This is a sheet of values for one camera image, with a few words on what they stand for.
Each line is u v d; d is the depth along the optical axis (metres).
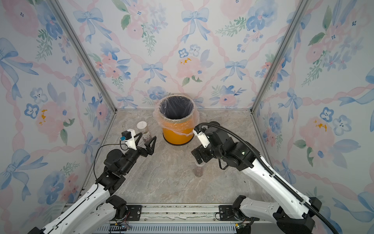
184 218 0.73
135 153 0.64
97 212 0.58
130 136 0.61
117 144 0.61
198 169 0.85
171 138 1.00
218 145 0.45
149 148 0.65
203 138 0.57
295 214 0.37
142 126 0.90
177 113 1.03
